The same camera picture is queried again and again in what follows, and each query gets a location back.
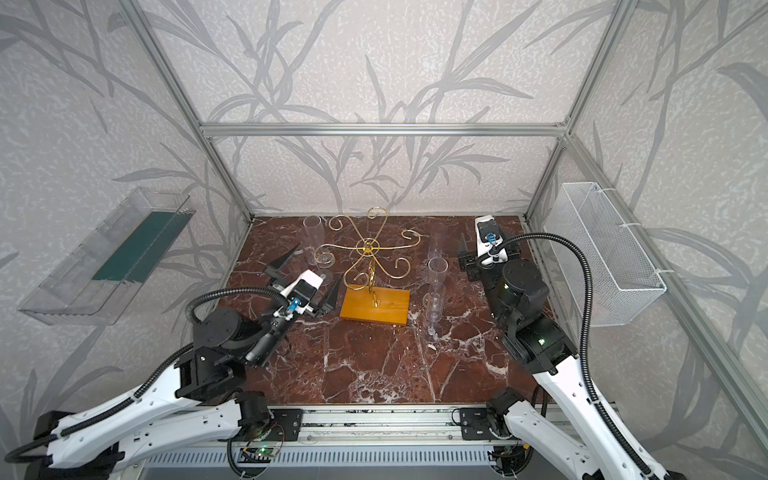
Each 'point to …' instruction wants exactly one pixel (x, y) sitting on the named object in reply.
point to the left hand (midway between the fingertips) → (320, 250)
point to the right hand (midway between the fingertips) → (485, 222)
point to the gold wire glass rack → (369, 248)
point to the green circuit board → (256, 455)
